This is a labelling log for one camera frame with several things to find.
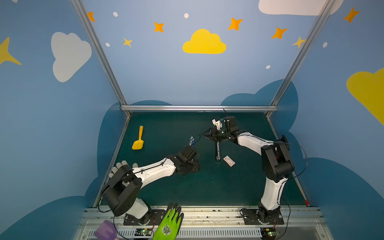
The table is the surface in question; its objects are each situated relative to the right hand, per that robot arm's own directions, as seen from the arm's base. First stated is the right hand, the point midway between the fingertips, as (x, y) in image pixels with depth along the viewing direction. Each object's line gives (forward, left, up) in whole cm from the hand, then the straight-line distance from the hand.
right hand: (205, 134), depth 92 cm
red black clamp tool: (-4, -46, +3) cm, 46 cm away
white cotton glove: (-18, +54, -13) cm, 58 cm away
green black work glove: (-47, +16, -12) cm, 51 cm away
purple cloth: (-52, +46, -11) cm, 70 cm away
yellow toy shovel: (-2, +46, -12) cm, 47 cm away
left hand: (-20, +2, -7) cm, 21 cm away
